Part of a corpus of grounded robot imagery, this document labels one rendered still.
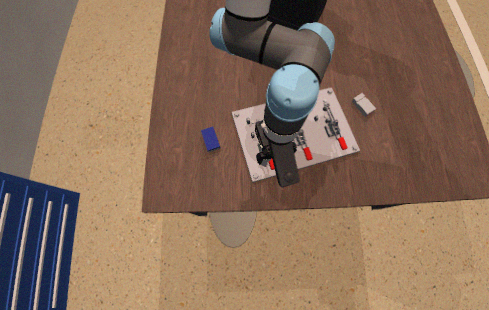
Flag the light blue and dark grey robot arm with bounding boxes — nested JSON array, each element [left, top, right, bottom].
[[210, 0, 335, 187]]

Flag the black toggle clamp with red handle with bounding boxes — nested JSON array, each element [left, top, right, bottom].
[[323, 102, 347, 150]]

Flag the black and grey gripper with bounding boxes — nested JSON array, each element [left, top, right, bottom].
[[255, 120, 297, 167]]

